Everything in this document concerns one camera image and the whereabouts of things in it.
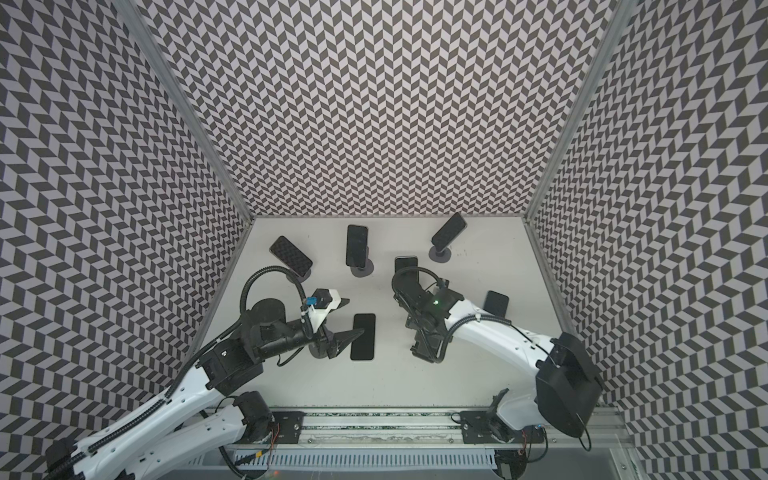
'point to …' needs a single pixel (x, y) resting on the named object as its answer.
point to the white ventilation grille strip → (347, 460)
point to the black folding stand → (430, 347)
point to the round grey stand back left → (299, 277)
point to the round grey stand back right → (439, 257)
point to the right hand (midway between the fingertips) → (428, 331)
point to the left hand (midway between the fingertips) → (354, 318)
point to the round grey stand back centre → (363, 271)
